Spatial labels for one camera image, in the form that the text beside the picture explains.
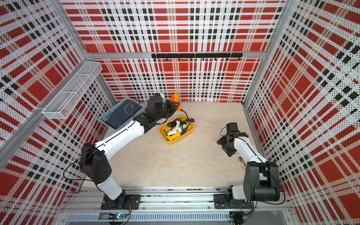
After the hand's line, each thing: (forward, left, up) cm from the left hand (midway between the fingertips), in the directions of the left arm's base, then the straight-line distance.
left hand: (182, 103), depth 80 cm
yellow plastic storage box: (-2, -5, -19) cm, 19 cm away
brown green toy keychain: (-22, -38, -29) cm, 53 cm away
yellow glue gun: (-7, +8, -26) cm, 28 cm away
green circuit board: (-52, +31, -28) cm, 66 cm away
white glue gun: (-3, +4, -23) cm, 23 cm away
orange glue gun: (+3, +4, +2) cm, 5 cm away
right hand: (-15, -26, -23) cm, 38 cm away
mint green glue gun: (-3, -1, -23) cm, 23 cm away
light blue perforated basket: (+12, +48, -23) cm, 54 cm away
